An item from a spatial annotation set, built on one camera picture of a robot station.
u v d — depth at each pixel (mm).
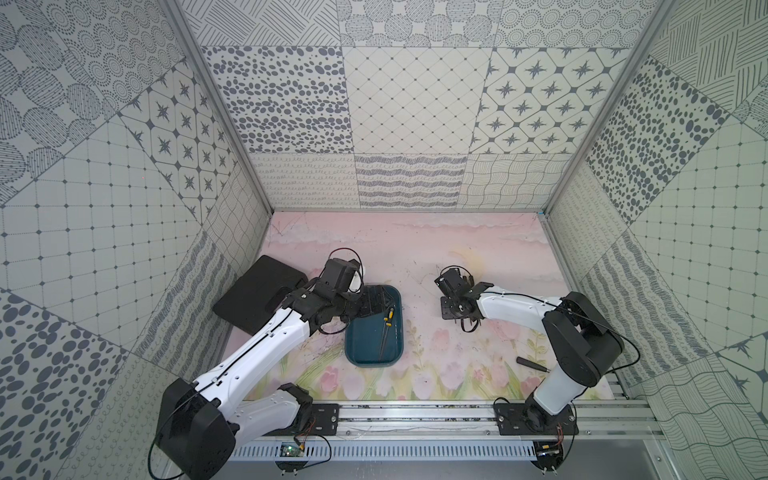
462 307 674
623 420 769
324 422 736
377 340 867
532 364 818
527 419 649
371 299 687
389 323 901
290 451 716
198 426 376
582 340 464
